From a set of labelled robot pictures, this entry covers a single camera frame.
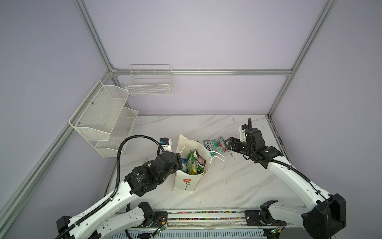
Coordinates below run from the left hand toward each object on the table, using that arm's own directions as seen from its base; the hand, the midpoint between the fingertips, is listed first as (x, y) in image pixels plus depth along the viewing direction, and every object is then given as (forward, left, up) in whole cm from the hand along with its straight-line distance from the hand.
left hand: (178, 156), depth 69 cm
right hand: (+11, -26, -4) cm, 28 cm away
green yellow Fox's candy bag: (-2, -6, -7) cm, 10 cm away
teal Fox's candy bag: (0, -2, -13) cm, 14 cm away
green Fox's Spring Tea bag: (-2, -10, -10) cm, 15 cm away
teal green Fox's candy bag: (+20, -22, -21) cm, 36 cm away
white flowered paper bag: (-10, -2, -7) cm, 12 cm away
